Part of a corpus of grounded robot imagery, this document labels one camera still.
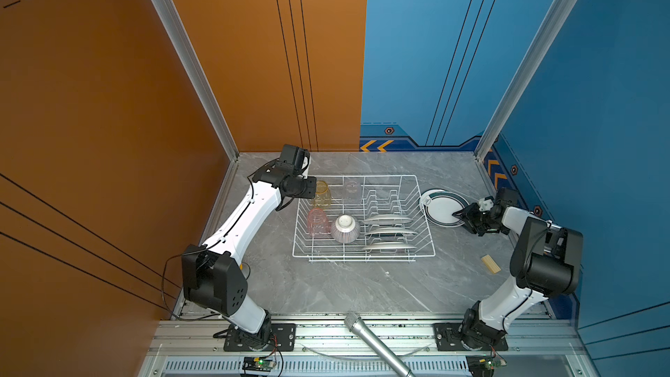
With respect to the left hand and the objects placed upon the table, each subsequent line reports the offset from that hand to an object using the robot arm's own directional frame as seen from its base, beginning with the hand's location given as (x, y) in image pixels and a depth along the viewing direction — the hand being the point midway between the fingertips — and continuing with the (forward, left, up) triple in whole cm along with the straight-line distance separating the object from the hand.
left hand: (311, 185), depth 84 cm
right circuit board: (-46, -50, -21) cm, 71 cm away
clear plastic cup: (+4, -14, -9) cm, 17 cm away
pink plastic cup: (-5, -2, -14) cm, 15 cm away
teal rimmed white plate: (+10, -44, -17) cm, 48 cm away
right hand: (-1, -52, -15) cm, 54 cm away
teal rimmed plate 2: (-9, -27, -13) cm, 32 cm away
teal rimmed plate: (-6, -26, -12) cm, 29 cm away
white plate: (-18, -25, -6) cm, 31 cm away
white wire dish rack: (-2, -18, -18) cm, 26 cm away
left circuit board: (-46, +12, -21) cm, 52 cm away
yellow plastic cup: (+3, -3, -12) cm, 13 cm away
